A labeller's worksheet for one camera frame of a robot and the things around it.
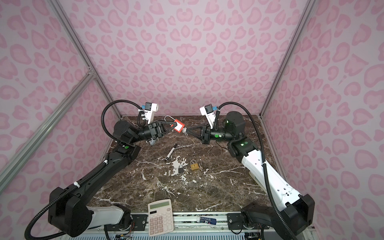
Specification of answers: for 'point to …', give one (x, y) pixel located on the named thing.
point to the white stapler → (153, 142)
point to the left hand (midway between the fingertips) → (175, 124)
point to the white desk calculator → (160, 218)
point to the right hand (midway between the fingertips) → (190, 132)
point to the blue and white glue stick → (211, 221)
